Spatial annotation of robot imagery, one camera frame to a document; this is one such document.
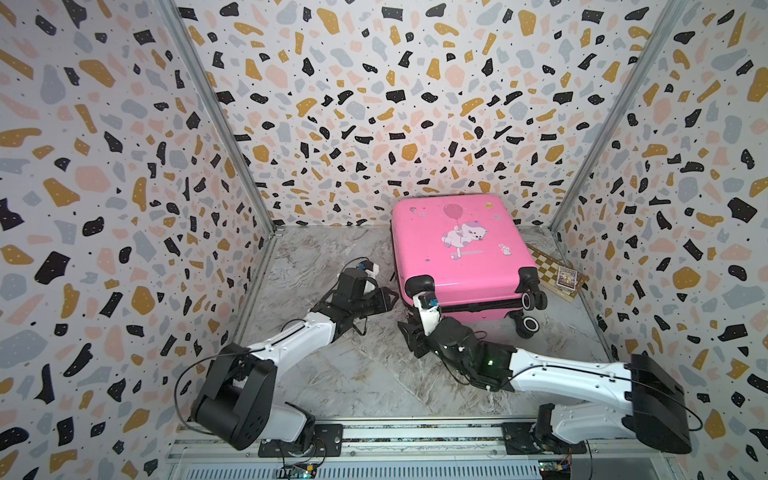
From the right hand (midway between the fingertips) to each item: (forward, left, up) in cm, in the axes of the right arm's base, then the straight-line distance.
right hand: (407, 320), depth 74 cm
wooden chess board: (+31, -49, -17) cm, 61 cm away
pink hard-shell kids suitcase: (+22, -17, +1) cm, 28 cm away
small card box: (+26, -54, -16) cm, 62 cm away
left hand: (+10, +2, -5) cm, 12 cm away
